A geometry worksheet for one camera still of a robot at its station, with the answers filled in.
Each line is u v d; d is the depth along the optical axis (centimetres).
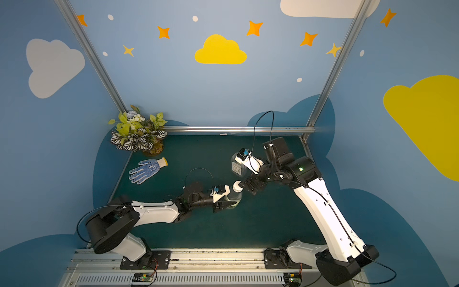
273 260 73
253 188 57
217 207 71
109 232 44
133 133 92
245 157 56
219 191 66
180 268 73
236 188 67
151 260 68
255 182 56
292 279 73
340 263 37
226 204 73
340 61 84
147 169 104
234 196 73
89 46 79
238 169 97
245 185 56
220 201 71
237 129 175
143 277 72
